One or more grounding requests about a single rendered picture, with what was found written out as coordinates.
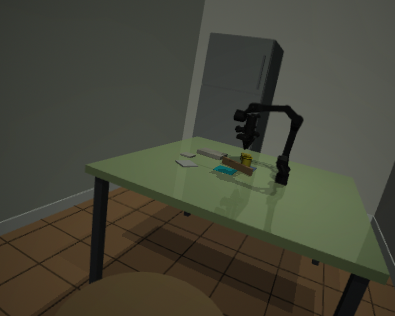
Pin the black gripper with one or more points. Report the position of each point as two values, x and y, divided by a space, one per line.
248 136

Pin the brown wooden bar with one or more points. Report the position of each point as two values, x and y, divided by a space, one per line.
238 166

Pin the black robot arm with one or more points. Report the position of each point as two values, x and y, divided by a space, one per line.
296 122

